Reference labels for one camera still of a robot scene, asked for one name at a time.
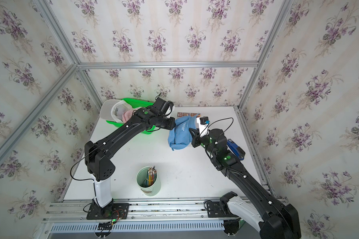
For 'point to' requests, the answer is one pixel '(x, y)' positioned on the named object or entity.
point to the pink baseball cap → (128, 114)
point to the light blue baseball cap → (180, 136)
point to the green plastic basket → (135, 104)
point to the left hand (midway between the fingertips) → (175, 125)
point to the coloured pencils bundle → (151, 177)
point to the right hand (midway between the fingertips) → (192, 129)
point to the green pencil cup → (152, 190)
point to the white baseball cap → (112, 110)
